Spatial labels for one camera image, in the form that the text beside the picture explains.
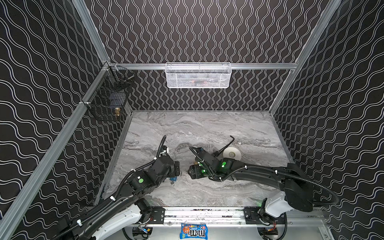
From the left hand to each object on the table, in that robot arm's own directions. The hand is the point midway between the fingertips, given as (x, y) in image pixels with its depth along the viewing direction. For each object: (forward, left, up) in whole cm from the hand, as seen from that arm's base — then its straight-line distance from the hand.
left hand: (176, 164), depth 75 cm
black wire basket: (+36, +46, +11) cm, 59 cm away
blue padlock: (-2, +3, -16) cm, 16 cm away
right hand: (0, -8, -8) cm, 11 cm away
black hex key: (+24, -30, -16) cm, 42 cm away
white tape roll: (+18, -33, -17) cm, 41 cm away
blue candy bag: (-26, -10, -15) cm, 31 cm away
